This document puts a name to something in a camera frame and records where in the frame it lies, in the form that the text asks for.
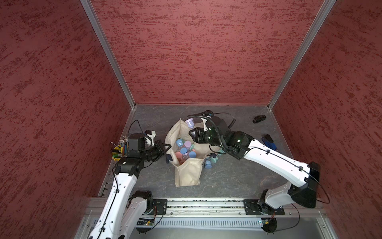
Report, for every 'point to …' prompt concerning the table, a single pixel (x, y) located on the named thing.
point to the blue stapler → (267, 141)
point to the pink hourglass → (178, 155)
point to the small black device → (259, 118)
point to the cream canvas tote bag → (187, 172)
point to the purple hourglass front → (187, 144)
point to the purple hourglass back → (190, 123)
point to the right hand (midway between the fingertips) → (192, 136)
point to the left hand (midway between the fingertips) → (171, 149)
